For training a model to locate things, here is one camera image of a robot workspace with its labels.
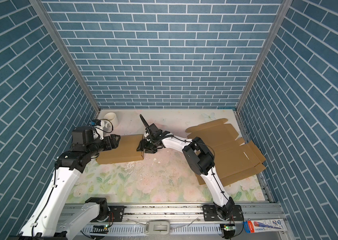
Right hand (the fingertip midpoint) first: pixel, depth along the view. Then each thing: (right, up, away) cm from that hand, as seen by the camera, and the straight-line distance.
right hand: (139, 149), depth 92 cm
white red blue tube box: (+65, -32, -22) cm, 76 cm away
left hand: (-8, +9, -17) cm, 21 cm away
